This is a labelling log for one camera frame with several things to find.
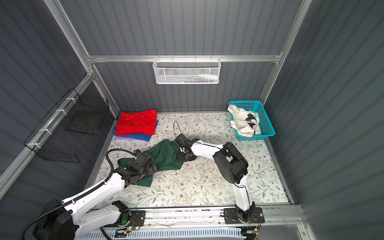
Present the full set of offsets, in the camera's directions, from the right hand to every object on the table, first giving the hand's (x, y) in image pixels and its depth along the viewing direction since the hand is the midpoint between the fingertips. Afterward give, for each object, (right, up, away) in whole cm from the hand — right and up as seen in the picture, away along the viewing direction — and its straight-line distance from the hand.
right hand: (183, 160), depth 94 cm
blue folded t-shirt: (-34, +15, +8) cm, 38 cm away
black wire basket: (-56, +17, -24) cm, 63 cm away
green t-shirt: (-10, +3, -3) cm, 11 cm away
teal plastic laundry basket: (+58, +21, +8) cm, 62 cm away
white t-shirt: (+46, +25, +17) cm, 55 cm away
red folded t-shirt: (-30, +25, +11) cm, 40 cm away
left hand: (-18, -2, -10) cm, 21 cm away
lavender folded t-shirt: (-46, +14, +9) cm, 49 cm away
